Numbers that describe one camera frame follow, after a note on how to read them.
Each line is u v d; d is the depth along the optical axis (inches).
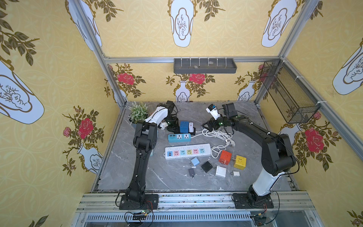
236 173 32.3
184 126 37.4
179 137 38.2
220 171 32.3
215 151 34.7
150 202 28.8
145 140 25.0
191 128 38.1
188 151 35.4
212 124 31.9
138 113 36.3
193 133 39.3
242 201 28.8
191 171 32.9
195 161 34.4
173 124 36.6
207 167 33.2
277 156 18.7
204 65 36.5
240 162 32.3
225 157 33.3
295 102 29.1
